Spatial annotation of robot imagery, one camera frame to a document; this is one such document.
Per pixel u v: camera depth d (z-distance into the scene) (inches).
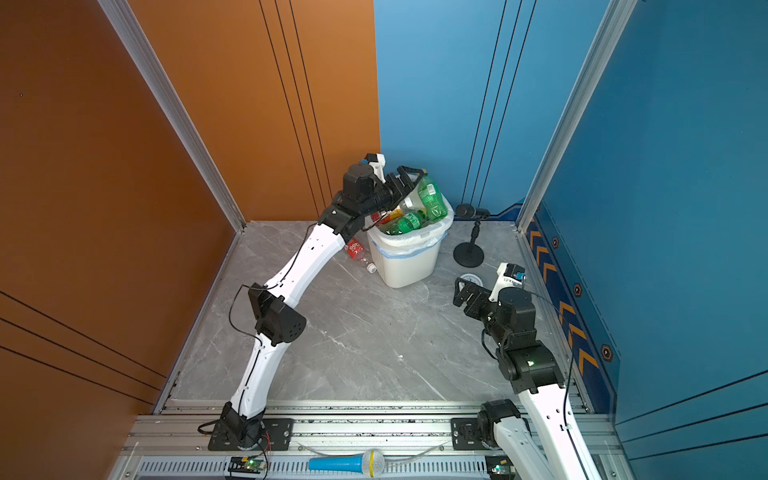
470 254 42.6
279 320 21.8
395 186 27.7
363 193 25.5
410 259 33.5
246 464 27.9
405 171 27.4
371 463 26.0
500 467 28.0
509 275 23.7
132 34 28.5
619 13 27.4
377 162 29.1
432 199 33.5
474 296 24.7
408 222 32.7
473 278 39.1
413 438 29.2
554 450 16.3
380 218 32.7
